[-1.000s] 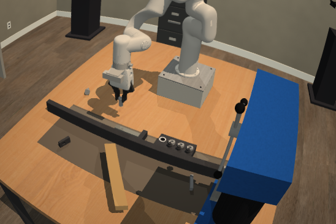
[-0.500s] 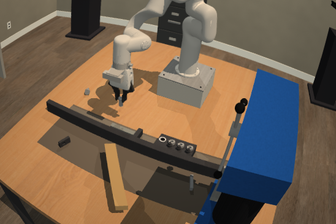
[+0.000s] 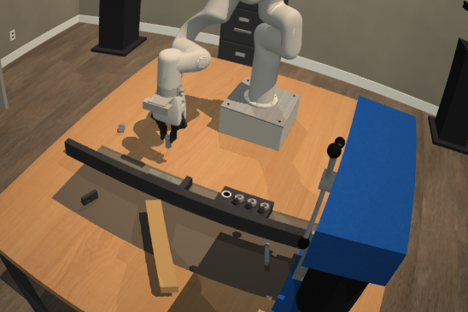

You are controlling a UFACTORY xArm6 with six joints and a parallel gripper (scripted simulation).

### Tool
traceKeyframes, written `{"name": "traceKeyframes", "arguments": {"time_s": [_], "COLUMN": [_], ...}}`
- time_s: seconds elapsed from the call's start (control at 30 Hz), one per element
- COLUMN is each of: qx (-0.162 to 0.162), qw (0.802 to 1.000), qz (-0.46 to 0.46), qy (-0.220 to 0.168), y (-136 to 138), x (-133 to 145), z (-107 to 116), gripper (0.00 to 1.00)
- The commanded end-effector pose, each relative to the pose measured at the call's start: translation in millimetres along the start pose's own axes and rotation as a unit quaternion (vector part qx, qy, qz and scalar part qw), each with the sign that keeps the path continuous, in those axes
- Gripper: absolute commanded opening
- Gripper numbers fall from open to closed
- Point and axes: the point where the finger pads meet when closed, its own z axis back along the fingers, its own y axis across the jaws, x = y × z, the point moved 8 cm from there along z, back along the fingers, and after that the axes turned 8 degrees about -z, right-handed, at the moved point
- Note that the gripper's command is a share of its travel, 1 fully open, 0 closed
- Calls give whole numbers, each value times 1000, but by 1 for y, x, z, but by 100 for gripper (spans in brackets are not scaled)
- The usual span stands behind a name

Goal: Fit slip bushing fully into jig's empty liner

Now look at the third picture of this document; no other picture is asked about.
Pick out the tan wooden bar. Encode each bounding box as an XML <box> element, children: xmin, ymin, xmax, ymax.
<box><xmin>146</xmin><ymin>200</ymin><xmax>178</xmax><ymax>293</ymax></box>

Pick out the blue drill press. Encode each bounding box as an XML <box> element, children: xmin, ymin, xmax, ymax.
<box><xmin>271</xmin><ymin>96</ymin><xmax>417</xmax><ymax>312</ymax></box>

